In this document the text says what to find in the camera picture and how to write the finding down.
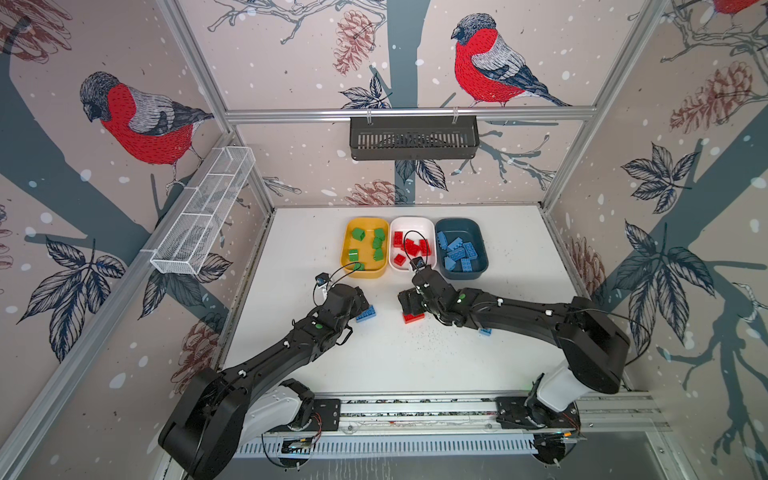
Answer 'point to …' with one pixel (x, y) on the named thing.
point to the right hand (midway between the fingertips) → (407, 295)
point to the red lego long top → (398, 239)
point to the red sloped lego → (399, 259)
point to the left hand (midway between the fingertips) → (352, 297)
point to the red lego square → (425, 247)
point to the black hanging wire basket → (414, 137)
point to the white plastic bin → (412, 237)
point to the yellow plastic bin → (364, 247)
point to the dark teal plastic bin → (469, 230)
